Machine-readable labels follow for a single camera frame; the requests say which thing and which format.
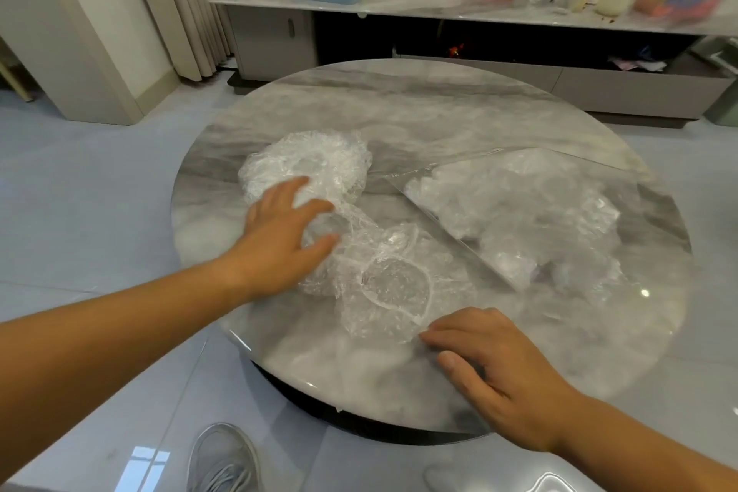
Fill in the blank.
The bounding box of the person's right hand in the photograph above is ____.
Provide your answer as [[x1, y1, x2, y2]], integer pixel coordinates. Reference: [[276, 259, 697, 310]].
[[418, 307, 587, 454]]

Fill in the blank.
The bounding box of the person's left hand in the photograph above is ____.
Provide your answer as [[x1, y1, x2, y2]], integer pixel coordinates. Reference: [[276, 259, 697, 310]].
[[219, 175, 344, 303]]

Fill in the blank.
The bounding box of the pile of clear plastic caps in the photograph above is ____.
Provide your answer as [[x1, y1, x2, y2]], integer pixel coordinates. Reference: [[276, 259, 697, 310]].
[[238, 131, 374, 222]]

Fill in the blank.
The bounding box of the clear plastic cap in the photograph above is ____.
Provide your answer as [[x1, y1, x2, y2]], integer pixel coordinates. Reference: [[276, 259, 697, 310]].
[[298, 203, 486, 343]]

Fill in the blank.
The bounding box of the clear bag of caps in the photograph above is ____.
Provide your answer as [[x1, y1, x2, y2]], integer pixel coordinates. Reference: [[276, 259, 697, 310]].
[[421, 151, 627, 294]]

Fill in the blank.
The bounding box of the person's left forearm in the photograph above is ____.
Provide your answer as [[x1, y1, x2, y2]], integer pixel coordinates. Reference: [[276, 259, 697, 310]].
[[0, 261, 249, 481]]

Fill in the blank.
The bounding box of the black table base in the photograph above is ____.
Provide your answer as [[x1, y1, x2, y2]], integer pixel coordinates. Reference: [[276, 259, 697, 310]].
[[248, 361, 491, 447]]

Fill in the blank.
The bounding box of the long grey low cabinet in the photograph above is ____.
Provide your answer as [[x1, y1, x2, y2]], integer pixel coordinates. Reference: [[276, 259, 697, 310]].
[[208, 0, 738, 124]]

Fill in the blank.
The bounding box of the grey sneaker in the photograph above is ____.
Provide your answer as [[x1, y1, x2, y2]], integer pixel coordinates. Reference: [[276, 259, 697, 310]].
[[185, 422, 264, 492]]

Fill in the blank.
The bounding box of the light wooden chair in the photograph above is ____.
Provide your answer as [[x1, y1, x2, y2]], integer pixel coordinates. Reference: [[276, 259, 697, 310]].
[[0, 42, 42, 103]]

